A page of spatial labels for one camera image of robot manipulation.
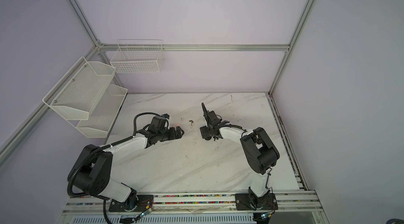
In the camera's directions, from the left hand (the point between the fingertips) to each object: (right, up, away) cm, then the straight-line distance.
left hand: (177, 134), depth 91 cm
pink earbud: (+1, +7, +13) cm, 15 cm away
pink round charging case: (-2, +5, +9) cm, 11 cm away
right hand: (+16, +2, +5) cm, 17 cm away
